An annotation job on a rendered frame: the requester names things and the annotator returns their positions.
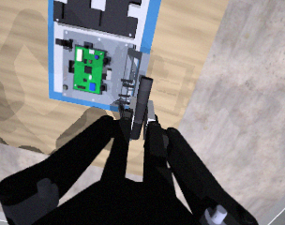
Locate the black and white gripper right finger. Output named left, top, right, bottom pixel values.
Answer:
left=142, top=99, right=259, bottom=225

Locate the green circuit board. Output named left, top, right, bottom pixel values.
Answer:
left=74, top=46, right=104, bottom=94

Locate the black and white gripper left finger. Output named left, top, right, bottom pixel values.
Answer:
left=0, top=97, right=137, bottom=225

